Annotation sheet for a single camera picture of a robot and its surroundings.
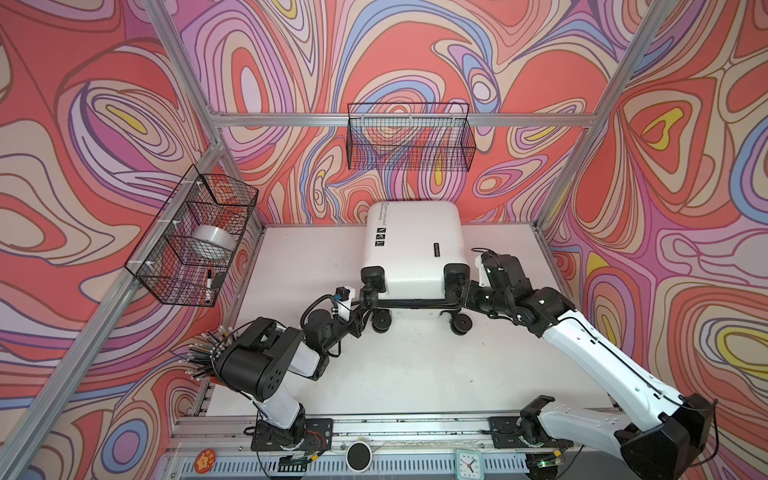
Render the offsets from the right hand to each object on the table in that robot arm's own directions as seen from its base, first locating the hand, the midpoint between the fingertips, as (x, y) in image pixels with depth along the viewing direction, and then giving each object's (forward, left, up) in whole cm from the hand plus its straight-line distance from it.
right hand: (458, 301), depth 76 cm
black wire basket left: (+10, +70, +10) cm, 71 cm away
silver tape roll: (+9, +60, +15) cm, 63 cm away
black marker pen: (+2, +62, +7) cm, 63 cm away
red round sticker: (-31, +63, -18) cm, 73 cm away
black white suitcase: (+13, +10, +3) cm, 17 cm away
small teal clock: (-33, +1, -17) cm, 38 cm away
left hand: (+6, +23, -10) cm, 26 cm away
